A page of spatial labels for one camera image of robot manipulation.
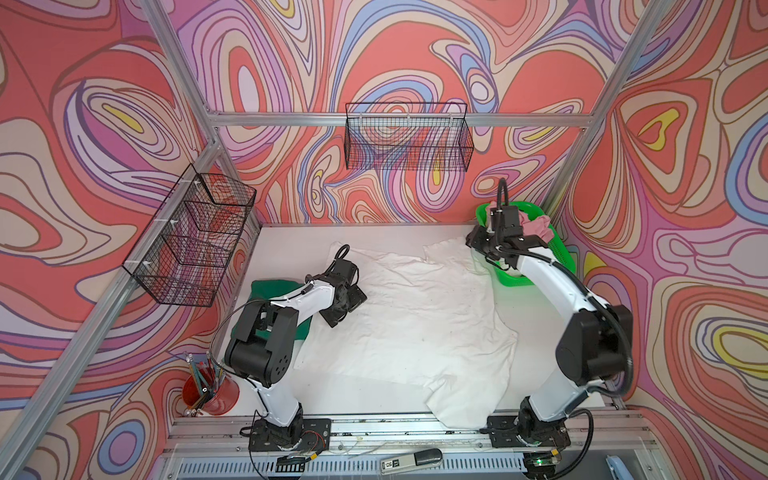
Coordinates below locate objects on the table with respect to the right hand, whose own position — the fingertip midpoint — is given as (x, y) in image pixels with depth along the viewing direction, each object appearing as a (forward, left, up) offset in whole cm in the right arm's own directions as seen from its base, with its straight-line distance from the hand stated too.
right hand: (477, 245), depth 90 cm
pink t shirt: (+17, -29, -10) cm, 35 cm away
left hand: (-10, +38, -16) cm, 42 cm away
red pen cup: (-36, +73, -9) cm, 82 cm away
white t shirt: (-15, +16, -18) cm, 28 cm away
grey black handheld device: (-52, +22, -13) cm, 58 cm away
